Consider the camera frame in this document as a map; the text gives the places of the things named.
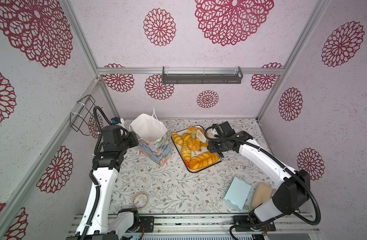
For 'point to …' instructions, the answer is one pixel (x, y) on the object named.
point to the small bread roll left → (177, 138)
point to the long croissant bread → (186, 152)
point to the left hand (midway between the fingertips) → (134, 137)
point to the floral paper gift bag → (155, 140)
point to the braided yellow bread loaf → (204, 160)
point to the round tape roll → (140, 200)
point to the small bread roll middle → (186, 137)
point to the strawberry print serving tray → (191, 143)
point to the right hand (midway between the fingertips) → (210, 144)
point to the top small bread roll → (193, 131)
